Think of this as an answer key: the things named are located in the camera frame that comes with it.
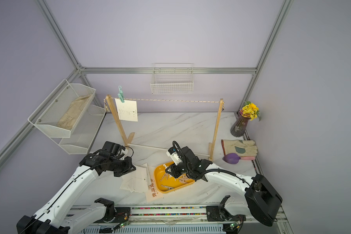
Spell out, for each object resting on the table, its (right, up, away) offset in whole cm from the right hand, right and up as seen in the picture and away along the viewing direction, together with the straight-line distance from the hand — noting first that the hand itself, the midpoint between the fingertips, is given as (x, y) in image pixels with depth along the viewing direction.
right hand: (169, 171), depth 80 cm
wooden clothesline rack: (+8, +25, +32) cm, 41 cm away
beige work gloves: (+50, +10, +19) cm, 54 cm away
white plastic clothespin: (-2, +3, -2) cm, 4 cm away
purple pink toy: (+41, +4, +14) cm, 43 cm away
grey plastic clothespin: (0, -10, +2) cm, 11 cm away
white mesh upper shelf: (-61, +32, -1) cm, 69 cm away
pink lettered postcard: (-9, -13, 0) cm, 16 cm away
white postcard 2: (-24, -8, +4) cm, 26 cm away
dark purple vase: (+47, +25, +19) cm, 56 cm away
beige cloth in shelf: (-53, +28, -4) cm, 60 cm away
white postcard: (-14, -4, -3) cm, 15 cm away
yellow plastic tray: (-2, -8, +4) cm, 10 cm away
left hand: (-18, +1, -4) cm, 18 cm away
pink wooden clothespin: (-3, -4, +6) cm, 8 cm away
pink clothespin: (+8, -6, +5) cm, 11 cm away
